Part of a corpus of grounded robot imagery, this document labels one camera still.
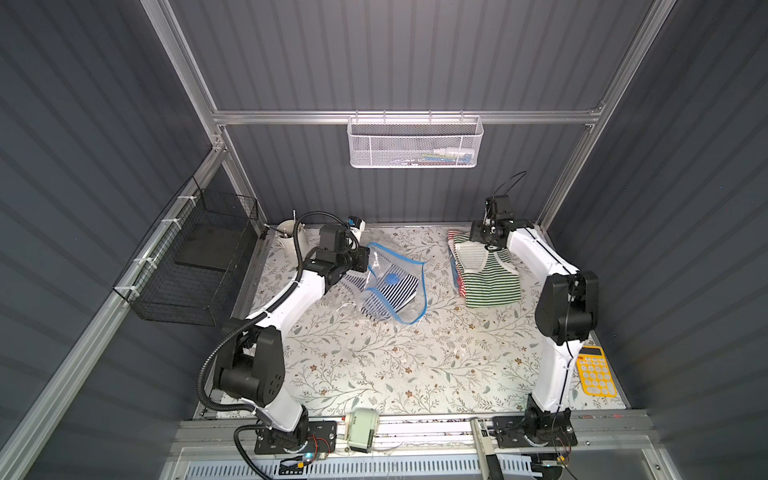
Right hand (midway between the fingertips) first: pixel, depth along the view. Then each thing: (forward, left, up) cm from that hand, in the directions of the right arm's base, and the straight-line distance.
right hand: (485, 231), depth 98 cm
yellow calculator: (-41, -26, -14) cm, 51 cm away
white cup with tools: (+1, +69, -6) cm, 69 cm away
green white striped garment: (-11, -2, -11) cm, 16 cm away
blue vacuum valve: (-11, +31, -12) cm, 35 cm away
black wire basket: (-27, +82, +13) cm, 87 cm away
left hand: (-13, +37, +5) cm, 39 cm away
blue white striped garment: (-16, +34, -14) cm, 40 cm away
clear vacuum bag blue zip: (-26, +24, -6) cm, 36 cm away
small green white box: (-55, +38, -10) cm, 68 cm away
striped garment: (-9, +8, -12) cm, 17 cm away
